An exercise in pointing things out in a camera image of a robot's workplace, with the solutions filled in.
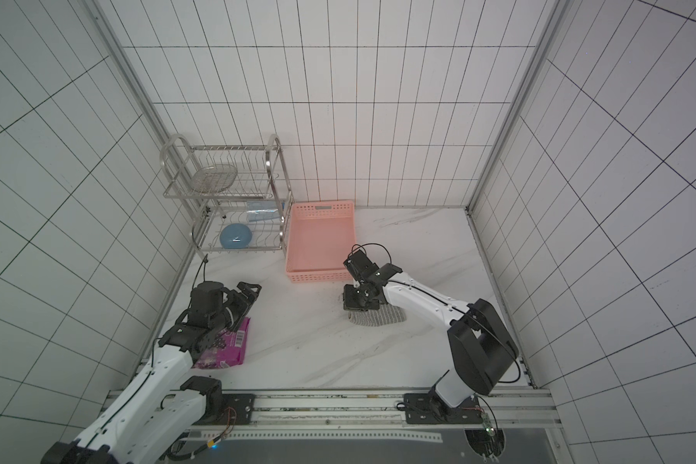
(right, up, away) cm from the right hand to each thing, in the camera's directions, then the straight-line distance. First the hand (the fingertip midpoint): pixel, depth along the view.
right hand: (338, 307), depth 84 cm
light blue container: (-30, +31, +24) cm, 49 cm away
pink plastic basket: (-7, +21, +17) cm, 28 cm away
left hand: (-25, +2, -1) cm, 25 cm away
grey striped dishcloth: (+15, -3, +6) cm, 17 cm away
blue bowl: (-38, +21, +16) cm, 46 cm away
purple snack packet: (-30, -11, -6) cm, 33 cm away
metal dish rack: (-28, +36, -1) cm, 45 cm away
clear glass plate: (-41, +40, +8) cm, 58 cm away
